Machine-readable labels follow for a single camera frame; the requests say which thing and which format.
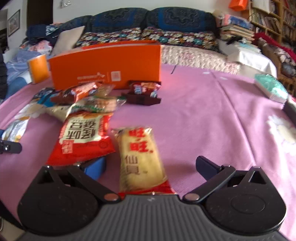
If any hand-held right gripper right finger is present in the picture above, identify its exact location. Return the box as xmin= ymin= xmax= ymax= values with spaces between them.
xmin=182 ymin=156 xmax=274 ymax=204

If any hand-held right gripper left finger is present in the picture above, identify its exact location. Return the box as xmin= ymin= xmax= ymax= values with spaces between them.
xmin=33 ymin=157 xmax=121 ymax=203

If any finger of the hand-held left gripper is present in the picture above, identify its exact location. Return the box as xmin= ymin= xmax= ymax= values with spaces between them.
xmin=0 ymin=138 xmax=22 ymax=154

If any white yellow snack packet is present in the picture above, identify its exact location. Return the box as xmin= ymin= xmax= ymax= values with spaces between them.
xmin=2 ymin=115 xmax=31 ymax=142

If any red white label snack packet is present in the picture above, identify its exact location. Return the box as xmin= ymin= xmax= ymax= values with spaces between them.
xmin=46 ymin=112 xmax=116 ymax=166

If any cream rice cracker packet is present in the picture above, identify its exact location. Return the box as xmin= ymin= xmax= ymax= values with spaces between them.
xmin=111 ymin=127 xmax=177 ymax=195

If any blue black snack packet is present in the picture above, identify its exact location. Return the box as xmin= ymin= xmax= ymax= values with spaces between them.
xmin=32 ymin=88 xmax=61 ymax=107

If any clear bread snack packet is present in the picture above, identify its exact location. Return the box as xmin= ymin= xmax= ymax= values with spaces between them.
xmin=46 ymin=96 xmax=126 ymax=122

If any brown orange snack packet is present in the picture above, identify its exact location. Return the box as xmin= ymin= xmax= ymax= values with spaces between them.
xmin=51 ymin=82 xmax=102 ymax=103

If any dark red candy box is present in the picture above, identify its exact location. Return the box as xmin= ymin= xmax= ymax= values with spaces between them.
xmin=121 ymin=81 xmax=162 ymax=106

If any orange cardboard box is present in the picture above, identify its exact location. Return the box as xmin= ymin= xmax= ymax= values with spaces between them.
xmin=49 ymin=43 xmax=162 ymax=91

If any pink flower printed blanket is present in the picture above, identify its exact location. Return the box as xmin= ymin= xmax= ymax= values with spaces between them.
xmin=0 ymin=64 xmax=296 ymax=241

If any blue checked bedding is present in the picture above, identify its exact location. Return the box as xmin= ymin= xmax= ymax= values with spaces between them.
xmin=0 ymin=50 xmax=33 ymax=100

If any teal tissue pack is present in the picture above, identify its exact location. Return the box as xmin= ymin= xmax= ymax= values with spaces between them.
xmin=254 ymin=74 xmax=289 ymax=104

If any beige quilted bedspread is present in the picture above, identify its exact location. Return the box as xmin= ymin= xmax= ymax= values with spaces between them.
xmin=159 ymin=44 xmax=241 ymax=75

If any pile of clothes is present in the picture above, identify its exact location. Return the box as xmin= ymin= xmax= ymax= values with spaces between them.
xmin=20 ymin=24 xmax=60 ymax=56

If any beige pillow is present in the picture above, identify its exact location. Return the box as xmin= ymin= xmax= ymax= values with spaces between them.
xmin=50 ymin=25 xmax=86 ymax=56

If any rattan chair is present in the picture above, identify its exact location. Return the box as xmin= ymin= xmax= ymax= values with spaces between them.
xmin=257 ymin=37 xmax=296 ymax=94

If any small framed picture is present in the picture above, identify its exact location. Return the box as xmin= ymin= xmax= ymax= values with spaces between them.
xmin=7 ymin=10 xmax=21 ymax=37

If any floral cushion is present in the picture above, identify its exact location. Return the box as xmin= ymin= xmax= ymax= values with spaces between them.
xmin=75 ymin=27 xmax=142 ymax=48
xmin=141 ymin=27 xmax=219 ymax=52

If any blue patterned back cushion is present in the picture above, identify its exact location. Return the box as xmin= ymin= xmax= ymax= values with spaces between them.
xmin=53 ymin=15 xmax=93 ymax=32
xmin=91 ymin=8 xmax=148 ymax=33
xmin=146 ymin=7 xmax=218 ymax=34

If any stack of books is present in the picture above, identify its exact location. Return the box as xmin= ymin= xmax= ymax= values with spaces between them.
xmin=218 ymin=14 xmax=255 ymax=42

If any red cloth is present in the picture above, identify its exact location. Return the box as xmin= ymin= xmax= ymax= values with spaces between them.
xmin=254 ymin=32 xmax=296 ymax=63

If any wooden bookshelf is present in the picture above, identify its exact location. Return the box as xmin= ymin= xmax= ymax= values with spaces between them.
xmin=248 ymin=0 xmax=296 ymax=44

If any orange bag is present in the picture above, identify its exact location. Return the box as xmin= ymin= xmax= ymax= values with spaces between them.
xmin=229 ymin=0 xmax=248 ymax=11

